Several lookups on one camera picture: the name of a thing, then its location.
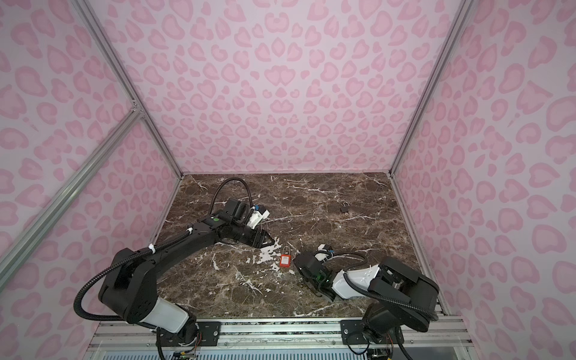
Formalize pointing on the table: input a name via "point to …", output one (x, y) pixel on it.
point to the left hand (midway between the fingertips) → (271, 238)
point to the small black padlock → (344, 208)
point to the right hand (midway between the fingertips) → (292, 255)
